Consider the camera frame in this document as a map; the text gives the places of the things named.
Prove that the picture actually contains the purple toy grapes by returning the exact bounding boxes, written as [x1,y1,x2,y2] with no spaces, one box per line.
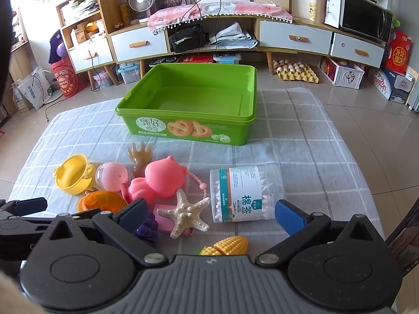
[134,212,158,248]

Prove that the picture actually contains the yellow toy pot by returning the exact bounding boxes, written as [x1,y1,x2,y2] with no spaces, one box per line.
[53,154,96,196]

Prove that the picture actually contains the pink clear capsule ball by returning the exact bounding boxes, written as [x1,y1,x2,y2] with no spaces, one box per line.
[95,162,129,192]

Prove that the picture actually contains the pink pig toy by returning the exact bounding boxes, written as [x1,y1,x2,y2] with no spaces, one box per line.
[121,156,187,205]

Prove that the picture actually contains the beige starfish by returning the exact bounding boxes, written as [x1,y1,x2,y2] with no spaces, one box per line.
[157,189,210,239]

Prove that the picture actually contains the toy corn cob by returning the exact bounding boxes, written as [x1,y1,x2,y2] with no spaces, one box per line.
[199,235,249,256]

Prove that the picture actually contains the brown hand shaped toy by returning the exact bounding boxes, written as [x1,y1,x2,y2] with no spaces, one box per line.
[127,142,153,178]

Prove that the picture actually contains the cotton swab jar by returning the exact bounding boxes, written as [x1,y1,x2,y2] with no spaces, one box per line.
[209,164,284,223]

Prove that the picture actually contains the grey checked table cloth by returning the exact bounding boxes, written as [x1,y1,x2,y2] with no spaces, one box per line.
[8,86,386,240]

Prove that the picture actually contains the white shopping bag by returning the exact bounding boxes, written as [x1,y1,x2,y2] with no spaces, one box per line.
[17,66,53,111]

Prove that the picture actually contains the red round bucket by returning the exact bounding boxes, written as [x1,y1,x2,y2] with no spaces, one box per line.
[51,57,87,98]

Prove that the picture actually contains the blue lid storage bin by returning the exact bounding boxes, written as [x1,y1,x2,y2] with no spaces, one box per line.
[117,63,141,84]

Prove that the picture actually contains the green plastic cookie box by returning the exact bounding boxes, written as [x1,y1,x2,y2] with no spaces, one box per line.
[115,63,257,145]

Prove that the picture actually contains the yellow egg tray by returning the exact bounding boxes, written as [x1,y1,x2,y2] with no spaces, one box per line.
[273,60,319,84]

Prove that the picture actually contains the white toy crate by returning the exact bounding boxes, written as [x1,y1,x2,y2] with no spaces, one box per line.
[318,56,364,90]

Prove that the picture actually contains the wooden tv cabinet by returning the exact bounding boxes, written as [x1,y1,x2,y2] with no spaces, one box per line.
[60,0,385,73]

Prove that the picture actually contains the clear bin blue lid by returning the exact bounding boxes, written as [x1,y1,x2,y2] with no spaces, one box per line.
[213,53,241,65]

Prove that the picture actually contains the red cardboard box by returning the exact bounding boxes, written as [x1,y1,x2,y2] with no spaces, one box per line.
[177,53,213,63]

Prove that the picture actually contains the black bag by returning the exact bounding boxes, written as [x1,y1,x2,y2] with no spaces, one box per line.
[169,24,209,53]

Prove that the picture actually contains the red gift bag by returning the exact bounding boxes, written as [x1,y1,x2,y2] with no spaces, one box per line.
[384,29,412,75]

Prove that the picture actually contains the pink checked cloth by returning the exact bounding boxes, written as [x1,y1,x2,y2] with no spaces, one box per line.
[148,2,293,35]

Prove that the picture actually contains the black microwave oven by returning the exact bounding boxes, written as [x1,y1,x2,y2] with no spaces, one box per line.
[324,0,393,43]

